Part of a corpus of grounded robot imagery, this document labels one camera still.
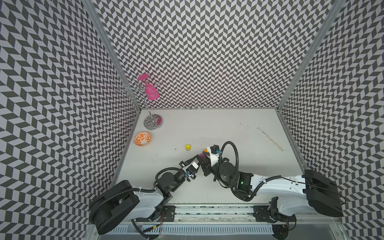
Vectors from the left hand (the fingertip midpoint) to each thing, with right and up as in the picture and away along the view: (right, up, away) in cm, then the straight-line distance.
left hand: (198, 156), depth 76 cm
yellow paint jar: (-7, +1, +21) cm, 22 cm away
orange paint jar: (+4, +5, -12) cm, 13 cm away
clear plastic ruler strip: (+49, +5, +26) cm, 56 cm away
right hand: (+1, 0, -3) cm, 3 cm away
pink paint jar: (+2, +1, -3) cm, 4 cm away
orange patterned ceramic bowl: (-38, +6, +23) cm, 45 cm away
